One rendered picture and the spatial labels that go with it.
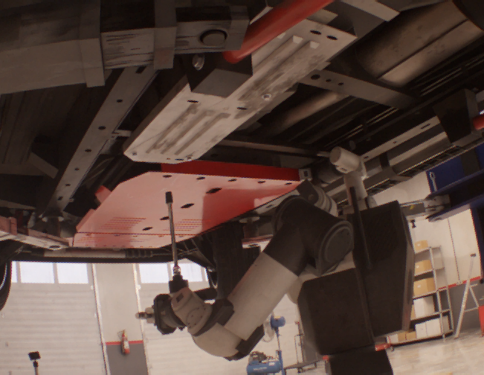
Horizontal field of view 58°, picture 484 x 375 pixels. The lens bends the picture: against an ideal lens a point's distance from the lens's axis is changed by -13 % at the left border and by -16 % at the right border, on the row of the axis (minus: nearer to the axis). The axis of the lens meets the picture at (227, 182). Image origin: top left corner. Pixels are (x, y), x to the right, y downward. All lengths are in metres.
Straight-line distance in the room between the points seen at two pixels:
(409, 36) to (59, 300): 9.42
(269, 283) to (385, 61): 0.82
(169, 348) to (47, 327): 2.77
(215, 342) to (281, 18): 0.63
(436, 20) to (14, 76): 1.09
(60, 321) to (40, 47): 9.60
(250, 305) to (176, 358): 10.07
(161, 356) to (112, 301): 1.60
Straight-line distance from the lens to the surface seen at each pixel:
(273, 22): 0.79
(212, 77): 0.90
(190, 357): 11.17
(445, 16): 1.41
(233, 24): 0.77
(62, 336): 10.19
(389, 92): 1.63
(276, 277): 0.96
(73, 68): 0.78
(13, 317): 10.04
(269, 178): 1.86
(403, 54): 1.50
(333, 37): 1.07
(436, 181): 2.72
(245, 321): 0.96
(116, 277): 10.62
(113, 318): 10.47
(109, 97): 1.22
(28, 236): 1.90
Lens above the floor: 1.04
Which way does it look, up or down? 18 degrees up
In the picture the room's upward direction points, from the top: 8 degrees counter-clockwise
